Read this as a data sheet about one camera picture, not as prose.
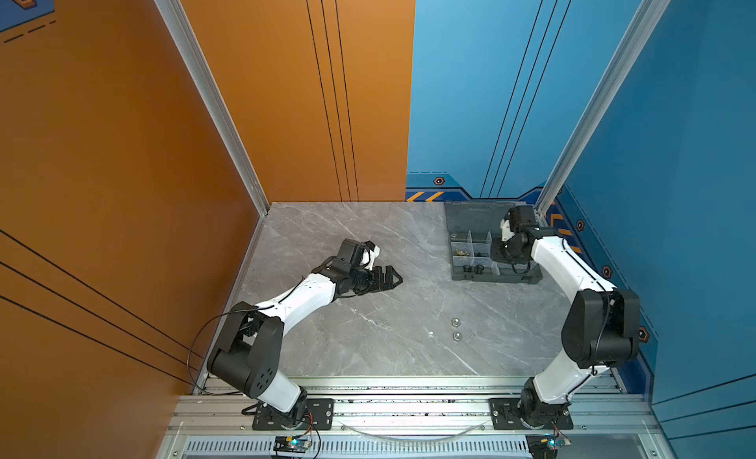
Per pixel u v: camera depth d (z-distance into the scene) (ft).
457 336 2.81
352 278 2.30
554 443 2.28
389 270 2.59
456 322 2.92
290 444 2.32
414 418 2.45
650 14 2.34
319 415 2.42
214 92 2.84
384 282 2.54
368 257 2.43
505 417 2.38
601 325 1.54
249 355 1.44
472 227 4.07
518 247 2.21
